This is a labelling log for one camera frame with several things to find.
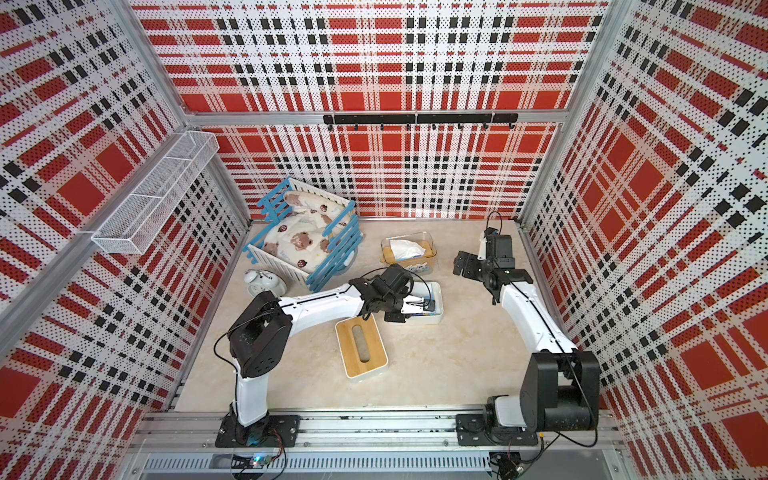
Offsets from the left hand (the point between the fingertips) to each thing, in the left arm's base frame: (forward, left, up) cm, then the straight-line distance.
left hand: (412, 301), depth 90 cm
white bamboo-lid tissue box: (-13, +15, -5) cm, 20 cm away
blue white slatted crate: (+19, +25, -3) cm, 32 cm away
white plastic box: (+5, -6, -2) cm, 8 cm away
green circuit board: (-40, +37, -4) cm, 54 cm away
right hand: (+7, -18, +10) cm, 22 cm away
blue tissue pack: (-8, -4, +8) cm, 12 cm away
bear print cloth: (+26, +38, +3) cm, 46 cm away
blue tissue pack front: (+21, +2, 0) cm, 21 cm away
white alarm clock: (+4, +46, +5) cm, 47 cm away
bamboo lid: (+18, +8, -1) cm, 20 cm away
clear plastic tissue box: (+14, -4, -2) cm, 15 cm away
